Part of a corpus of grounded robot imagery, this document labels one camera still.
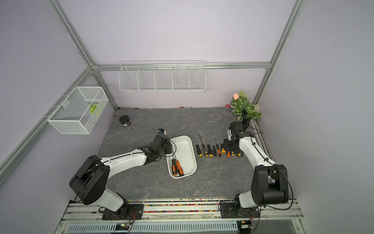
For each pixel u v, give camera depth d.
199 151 0.94
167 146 0.73
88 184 0.44
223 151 0.94
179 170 0.85
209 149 0.96
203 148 0.96
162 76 1.02
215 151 0.94
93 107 0.81
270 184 0.43
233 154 0.93
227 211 0.73
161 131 0.81
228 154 0.92
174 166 0.86
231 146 0.76
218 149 0.96
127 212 0.69
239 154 0.94
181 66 0.93
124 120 1.08
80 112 0.83
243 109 0.86
